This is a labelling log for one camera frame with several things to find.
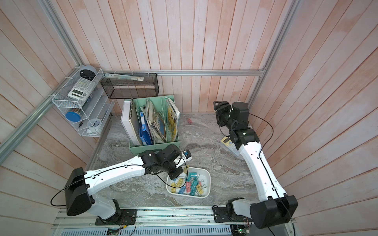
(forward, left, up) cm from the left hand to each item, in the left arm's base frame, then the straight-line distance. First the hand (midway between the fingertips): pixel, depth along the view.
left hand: (179, 171), depth 76 cm
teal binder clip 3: (-3, -9, -8) cm, 12 cm away
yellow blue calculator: (+26, -33, -11) cm, 43 cm away
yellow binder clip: (-6, +4, -12) cm, 14 cm away
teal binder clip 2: (-6, -8, -10) cm, 14 cm away
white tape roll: (+23, +50, +11) cm, 56 cm away
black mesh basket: (+60, +46, +9) cm, 76 cm away
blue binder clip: (-6, -1, -12) cm, 13 cm away
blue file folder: (+21, +20, +8) cm, 30 cm away
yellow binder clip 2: (-2, 0, -11) cm, 11 cm away
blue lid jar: (+23, +57, +18) cm, 64 cm away
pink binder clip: (+46, -6, -12) cm, 48 cm away
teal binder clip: (+2, -8, -12) cm, 15 cm away
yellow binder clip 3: (-6, -11, -10) cm, 16 cm away
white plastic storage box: (+1, -14, -11) cm, 18 cm away
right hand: (+24, -16, +26) cm, 39 cm away
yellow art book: (+33, +5, +5) cm, 33 cm away
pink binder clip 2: (-4, -5, -10) cm, 12 cm away
